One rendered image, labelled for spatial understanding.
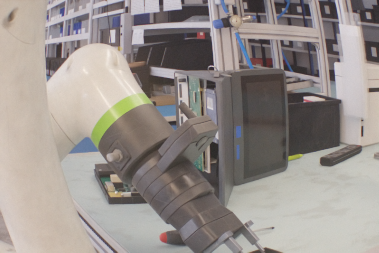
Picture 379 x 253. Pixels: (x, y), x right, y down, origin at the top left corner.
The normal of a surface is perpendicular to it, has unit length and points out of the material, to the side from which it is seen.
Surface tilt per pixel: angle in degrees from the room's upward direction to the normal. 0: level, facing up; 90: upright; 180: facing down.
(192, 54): 90
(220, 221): 45
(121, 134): 72
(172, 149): 90
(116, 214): 0
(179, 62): 90
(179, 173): 51
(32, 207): 105
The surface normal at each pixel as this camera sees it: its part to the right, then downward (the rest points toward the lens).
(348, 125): -0.93, 0.10
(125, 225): -0.05, -0.99
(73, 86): -0.15, -0.07
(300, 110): 0.35, 0.11
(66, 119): 0.21, 0.30
